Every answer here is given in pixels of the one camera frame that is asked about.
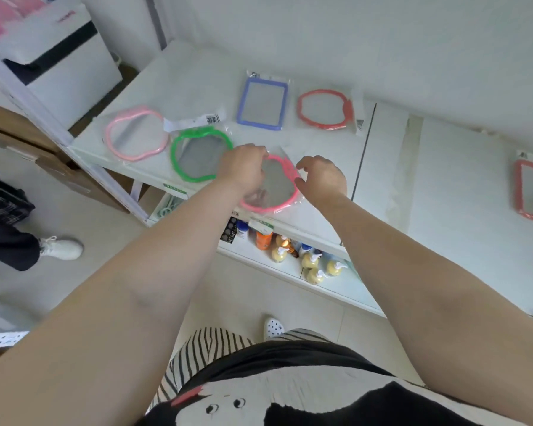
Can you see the orange bottle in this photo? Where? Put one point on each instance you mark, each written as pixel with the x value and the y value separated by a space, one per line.
pixel 264 240

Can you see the person's right hand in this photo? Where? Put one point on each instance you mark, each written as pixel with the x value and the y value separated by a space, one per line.
pixel 324 184

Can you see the black printed shirt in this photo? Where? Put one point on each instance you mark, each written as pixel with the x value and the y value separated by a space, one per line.
pixel 293 377

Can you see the black white striped trousers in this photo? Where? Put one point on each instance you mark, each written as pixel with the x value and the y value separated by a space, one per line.
pixel 195 350

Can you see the white storage box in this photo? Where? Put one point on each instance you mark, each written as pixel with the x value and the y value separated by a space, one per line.
pixel 40 35
pixel 80 88

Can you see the person's right forearm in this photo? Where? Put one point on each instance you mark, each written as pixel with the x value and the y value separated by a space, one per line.
pixel 426 306

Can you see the small black package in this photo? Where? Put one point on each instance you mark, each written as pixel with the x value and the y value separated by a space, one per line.
pixel 229 230

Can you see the person's left forearm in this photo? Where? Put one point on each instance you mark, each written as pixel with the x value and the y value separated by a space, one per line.
pixel 115 306

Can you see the mint green plastic rack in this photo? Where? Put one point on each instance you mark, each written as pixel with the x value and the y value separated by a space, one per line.
pixel 166 207

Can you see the clear tape strip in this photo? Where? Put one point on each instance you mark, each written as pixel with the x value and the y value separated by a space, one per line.
pixel 404 173

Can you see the person's left hand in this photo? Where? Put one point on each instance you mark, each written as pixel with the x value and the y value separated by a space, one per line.
pixel 242 170

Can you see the brown cardboard box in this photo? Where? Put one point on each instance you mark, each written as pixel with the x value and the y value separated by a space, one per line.
pixel 35 146

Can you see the amber brown bottle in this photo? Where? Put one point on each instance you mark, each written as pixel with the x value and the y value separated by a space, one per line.
pixel 288 246

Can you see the blue rectangular mirror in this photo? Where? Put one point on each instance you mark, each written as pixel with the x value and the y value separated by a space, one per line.
pixel 263 103

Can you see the white dotted shoe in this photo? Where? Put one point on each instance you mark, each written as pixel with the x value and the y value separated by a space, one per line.
pixel 274 328

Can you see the white perforated metal bar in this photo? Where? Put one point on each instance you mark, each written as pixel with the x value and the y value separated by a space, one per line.
pixel 4 340

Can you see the blue capped white bottle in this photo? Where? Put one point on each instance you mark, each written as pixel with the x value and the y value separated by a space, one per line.
pixel 242 230
pixel 305 249

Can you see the pink package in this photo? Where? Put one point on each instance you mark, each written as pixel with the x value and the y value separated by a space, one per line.
pixel 0 17

